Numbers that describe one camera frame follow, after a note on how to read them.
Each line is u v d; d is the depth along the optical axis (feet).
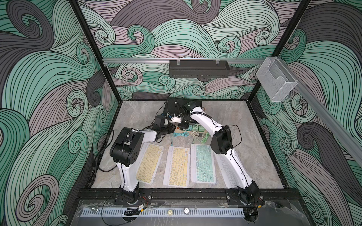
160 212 2.29
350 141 1.68
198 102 3.74
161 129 2.61
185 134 3.21
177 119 2.86
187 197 2.44
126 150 1.64
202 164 2.80
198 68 3.22
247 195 2.08
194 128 3.02
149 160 2.82
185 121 2.76
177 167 2.74
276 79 2.56
